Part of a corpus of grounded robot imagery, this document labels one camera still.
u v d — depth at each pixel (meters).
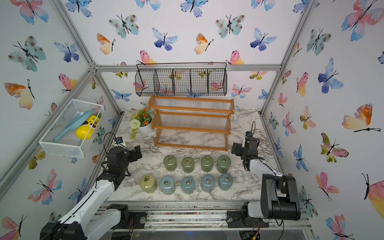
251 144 0.71
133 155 0.75
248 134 0.82
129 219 0.72
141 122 0.99
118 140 0.71
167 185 0.77
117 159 0.62
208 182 0.77
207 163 0.86
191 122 1.15
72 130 0.69
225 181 0.79
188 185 0.78
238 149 0.84
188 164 0.85
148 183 0.77
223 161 0.85
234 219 0.73
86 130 0.70
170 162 0.87
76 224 0.41
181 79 0.98
